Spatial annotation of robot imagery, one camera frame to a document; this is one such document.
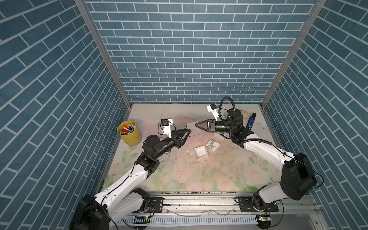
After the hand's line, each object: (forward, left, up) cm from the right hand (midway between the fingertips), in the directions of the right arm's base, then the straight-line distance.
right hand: (199, 126), depth 71 cm
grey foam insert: (-2, +2, -1) cm, 3 cm away
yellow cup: (-1, +39, -16) cm, 42 cm away
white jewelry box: (+6, -10, -27) cm, 30 cm away
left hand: (-4, +3, 0) cm, 5 cm away
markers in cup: (+6, +46, -17) cm, 50 cm away
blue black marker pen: (+29, -40, -27) cm, 56 cm away
